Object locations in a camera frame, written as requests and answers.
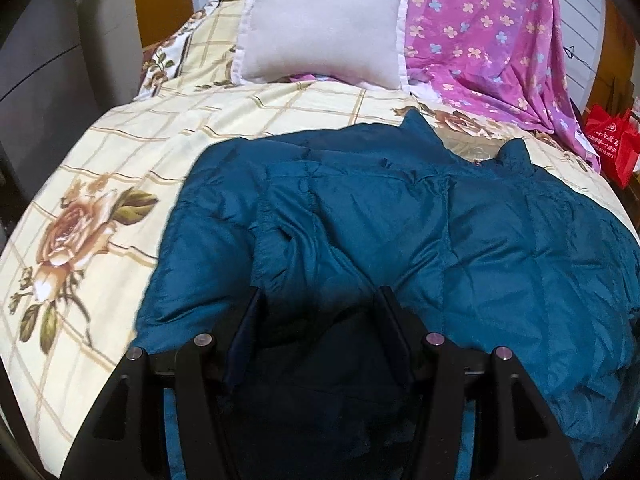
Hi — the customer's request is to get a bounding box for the thin black wall cable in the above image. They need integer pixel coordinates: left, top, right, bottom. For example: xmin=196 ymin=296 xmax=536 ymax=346
xmin=562 ymin=44 xmax=601 ymax=68

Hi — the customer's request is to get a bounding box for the red shopping bag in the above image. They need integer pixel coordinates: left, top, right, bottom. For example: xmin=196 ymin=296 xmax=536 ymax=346
xmin=582 ymin=104 xmax=640 ymax=190

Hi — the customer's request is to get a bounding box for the pink floral blanket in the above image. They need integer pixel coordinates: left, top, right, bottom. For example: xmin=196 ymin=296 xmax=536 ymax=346
xmin=287 ymin=0 xmax=601 ymax=171

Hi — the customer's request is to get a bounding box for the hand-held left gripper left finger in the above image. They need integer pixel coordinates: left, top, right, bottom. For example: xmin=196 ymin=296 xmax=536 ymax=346
xmin=60 ymin=287 xmax=264 ymax=480

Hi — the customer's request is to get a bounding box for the cream floral checked bed sheet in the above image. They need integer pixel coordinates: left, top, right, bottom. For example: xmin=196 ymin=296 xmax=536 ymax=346
xmin=0 ymin=0 xmax=638 ymax=441

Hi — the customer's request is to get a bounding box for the white pillow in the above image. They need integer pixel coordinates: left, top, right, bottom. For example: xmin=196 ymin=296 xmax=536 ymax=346
xmin=230 ymin=0 xmax=412 ymax=93

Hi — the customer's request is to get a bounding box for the grey wardrobe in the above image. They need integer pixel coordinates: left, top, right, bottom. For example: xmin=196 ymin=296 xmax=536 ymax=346
xmin=0 ymin=0 xmax=143 ymax=196

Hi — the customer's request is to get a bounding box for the teal down jacket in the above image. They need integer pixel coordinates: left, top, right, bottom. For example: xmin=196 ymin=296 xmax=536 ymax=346
xmin=135 ymin=109 xmax=640 ymax=480

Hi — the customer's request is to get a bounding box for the wooden door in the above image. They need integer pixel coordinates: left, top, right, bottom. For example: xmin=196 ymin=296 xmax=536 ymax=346
xmin=132 ymin=0 xmax=198 ymax=48

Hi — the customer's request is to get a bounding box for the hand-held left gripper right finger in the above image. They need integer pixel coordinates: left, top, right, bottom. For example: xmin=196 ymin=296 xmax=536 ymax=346
xmin=372 ymin=285 xmax=583 ymax=480

